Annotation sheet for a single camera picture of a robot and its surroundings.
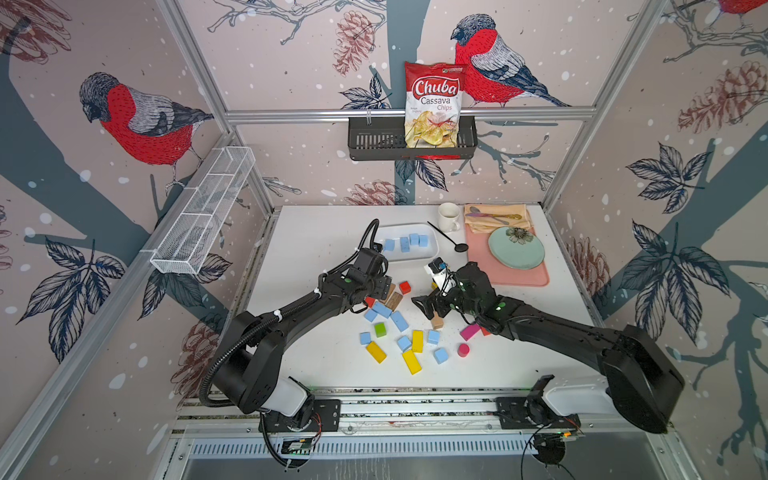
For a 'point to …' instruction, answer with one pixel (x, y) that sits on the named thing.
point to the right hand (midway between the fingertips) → (423, 288)
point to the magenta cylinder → (463, 350)
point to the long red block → (370, 301)
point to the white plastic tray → (416, 254)
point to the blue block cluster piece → (414, 239)
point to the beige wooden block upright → (437, 322)
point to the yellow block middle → (417, 341)
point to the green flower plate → (516, 247)
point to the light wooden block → (392, 287)
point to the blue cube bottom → (440, 355)
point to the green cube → (380, 329)
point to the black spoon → (458, 247)
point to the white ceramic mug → (448, 214)
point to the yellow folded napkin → (485, 218)
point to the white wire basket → (198, 221)
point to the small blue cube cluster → (380, 309)
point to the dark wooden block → (394, 301)
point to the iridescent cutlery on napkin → (476, 212)
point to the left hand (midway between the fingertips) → (381, 273)
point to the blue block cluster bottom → (370, 314)
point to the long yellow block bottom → (411, 362)
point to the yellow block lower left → (376, 352)
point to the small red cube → (405, 287)
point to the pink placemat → (478, 252)
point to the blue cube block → (423, 240)
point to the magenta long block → (469, 331)
